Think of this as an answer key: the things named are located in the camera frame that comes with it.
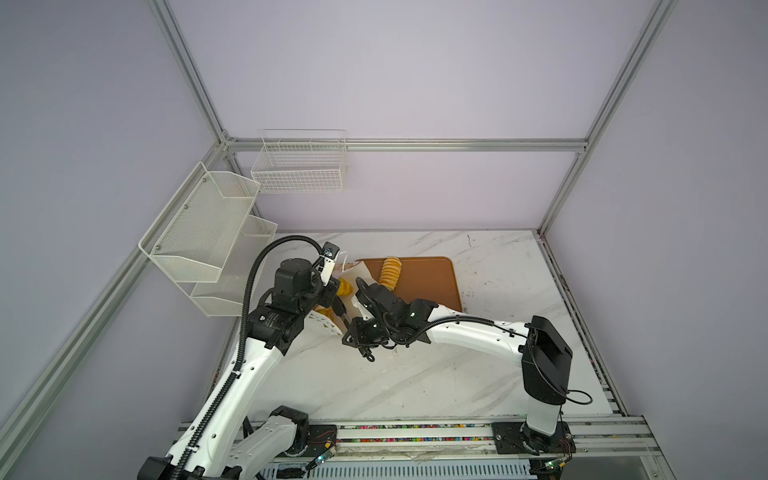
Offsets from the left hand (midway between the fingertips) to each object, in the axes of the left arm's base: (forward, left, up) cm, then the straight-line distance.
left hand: (324, 273), depth 73 cm
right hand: (-13, -4, -12) cm, 18 cm away
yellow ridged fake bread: (+19, -17, -24) cm, 35 cm away
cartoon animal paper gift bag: (-9, +1, -8) cm, 12 cm away
